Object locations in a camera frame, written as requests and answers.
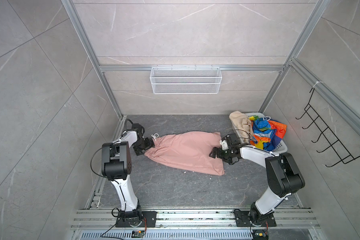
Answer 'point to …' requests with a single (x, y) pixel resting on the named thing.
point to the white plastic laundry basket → (280, 149)
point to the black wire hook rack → (330, 137)
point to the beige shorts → (243, 125)
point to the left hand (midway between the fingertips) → (149, 146)
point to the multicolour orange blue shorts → (266, 134)
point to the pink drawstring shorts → (188, 150)
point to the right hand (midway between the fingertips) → (215, 155)
